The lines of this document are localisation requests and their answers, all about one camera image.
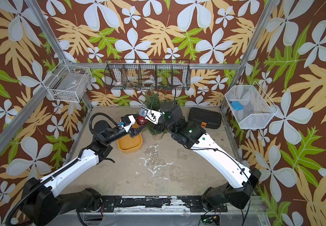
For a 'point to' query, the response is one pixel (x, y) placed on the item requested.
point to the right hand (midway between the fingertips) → (153, 109)
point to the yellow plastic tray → (127, 145)
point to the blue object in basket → (237, 106)
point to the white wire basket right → (251, 107)
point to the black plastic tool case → (206, 118)
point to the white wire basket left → (69, 83)
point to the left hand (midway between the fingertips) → (143, 116)
